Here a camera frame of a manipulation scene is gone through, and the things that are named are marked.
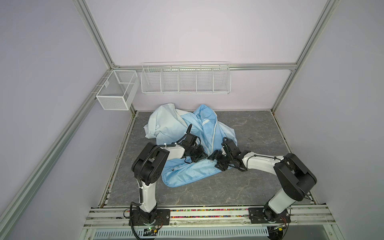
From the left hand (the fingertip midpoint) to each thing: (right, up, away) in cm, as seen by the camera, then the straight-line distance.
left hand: (209, 157), depth 92 cm
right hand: (0, -2, -3) cm, 4 cm away
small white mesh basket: (-59, +43, +5) cm, 73 cm away
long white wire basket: (-15, +51, +7) cm, 53 cm away
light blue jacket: (-26, +19, +8) cm, 33 cm away
